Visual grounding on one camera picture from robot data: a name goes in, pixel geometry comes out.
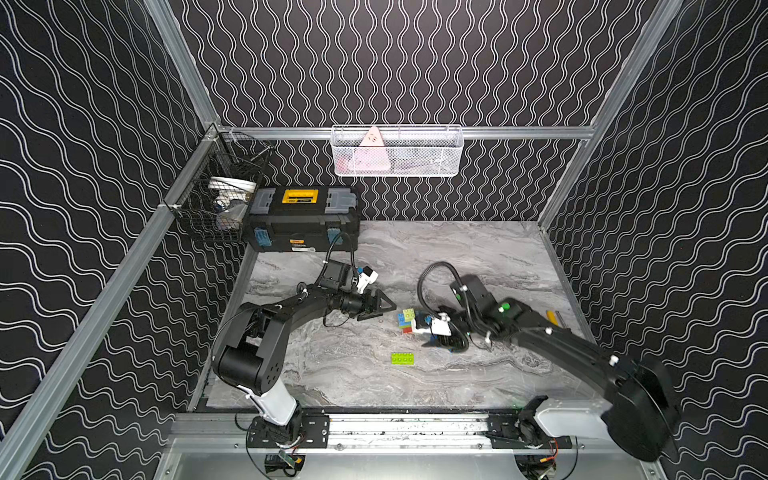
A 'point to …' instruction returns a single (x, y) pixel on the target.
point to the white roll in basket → (228, 189)
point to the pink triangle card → (371, 155)
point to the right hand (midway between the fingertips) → (424, 327)
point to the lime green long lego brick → (402, 358)
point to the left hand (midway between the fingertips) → (388, 306)
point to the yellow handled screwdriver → (552, 317)
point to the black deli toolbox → (301, 218)
